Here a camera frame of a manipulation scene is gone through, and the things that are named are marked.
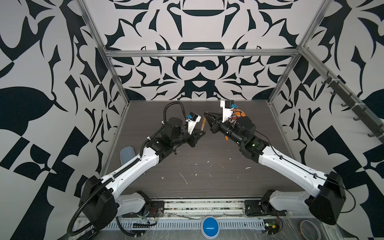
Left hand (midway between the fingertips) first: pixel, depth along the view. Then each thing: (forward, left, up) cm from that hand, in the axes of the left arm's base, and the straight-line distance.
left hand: (204, 127), depth 72 cm
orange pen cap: (0, 0, +5) cm, 5 cm away
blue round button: (-37, -1, -26) cm, 45 cm away
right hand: (+2, 0, +8) cm, 8 cm away
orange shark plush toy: (+24, -25, -18) cm, 39 cm away
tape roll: (-40, -46, -26) cm, 66 cm away
